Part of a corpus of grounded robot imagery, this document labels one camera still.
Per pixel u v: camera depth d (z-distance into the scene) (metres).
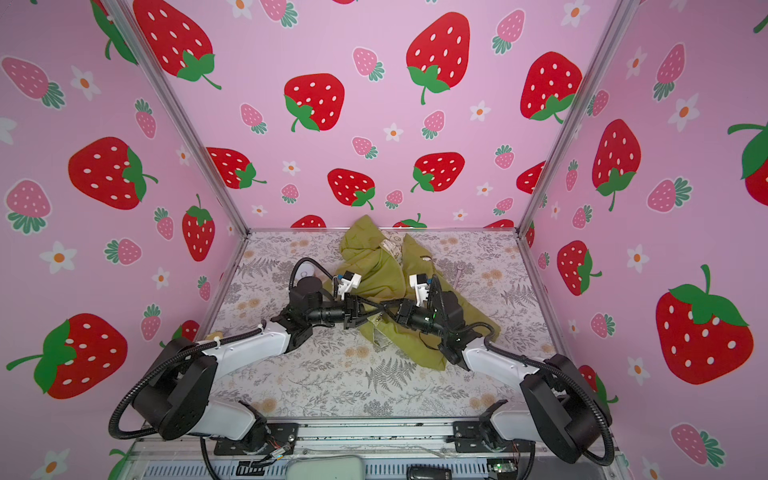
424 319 0.70
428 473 0.70
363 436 0.76
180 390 0.43
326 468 0.67
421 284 0.76
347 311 0.70
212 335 0.71
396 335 0.78
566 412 0.42
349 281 0.78
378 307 0.76
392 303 0.76
